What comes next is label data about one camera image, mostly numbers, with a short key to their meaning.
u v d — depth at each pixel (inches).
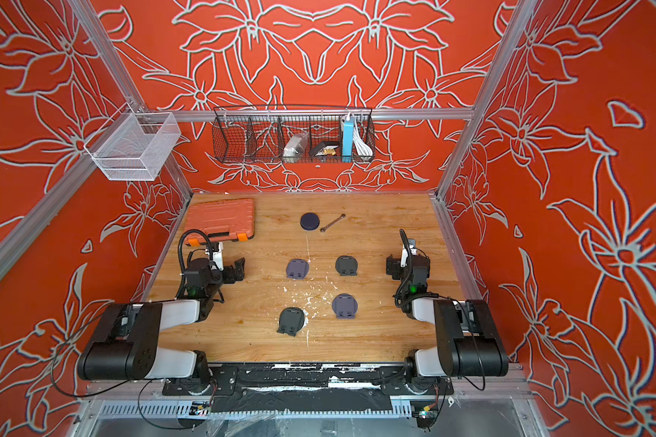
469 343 17.0
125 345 17.1
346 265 38.4
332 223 43.3
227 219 41.8
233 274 32.8
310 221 43.5
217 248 32.0
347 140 34.5
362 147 35.8
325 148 34.2
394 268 32.9
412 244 30.8
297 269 37.5
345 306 34.1
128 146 35.1
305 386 28.7
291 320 32.9
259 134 39.6
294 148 35.8
